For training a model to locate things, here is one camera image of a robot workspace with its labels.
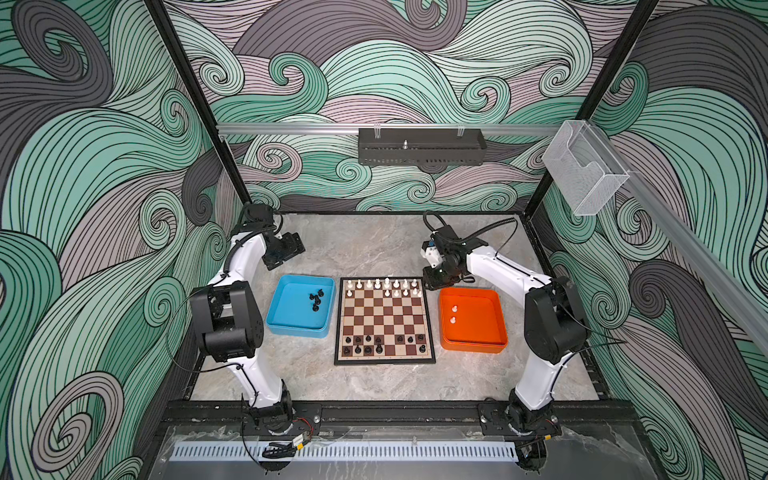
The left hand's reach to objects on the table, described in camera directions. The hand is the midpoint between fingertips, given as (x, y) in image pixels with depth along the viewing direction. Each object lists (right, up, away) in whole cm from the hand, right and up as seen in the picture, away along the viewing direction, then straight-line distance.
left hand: (294, 249), depth 92 cm
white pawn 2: (+50, -22, -2) cm, 54 cm away
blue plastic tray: (+2, -18, +1) cm, 19 cm away
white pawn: (+51, -19, +1) cm, 54 cm away
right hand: (+42, -11, 0) cm, 44 cm away
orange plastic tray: (+55, -22, -2) cm, 59 cm away
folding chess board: (+28, -22, -2) cm, 36 cm away
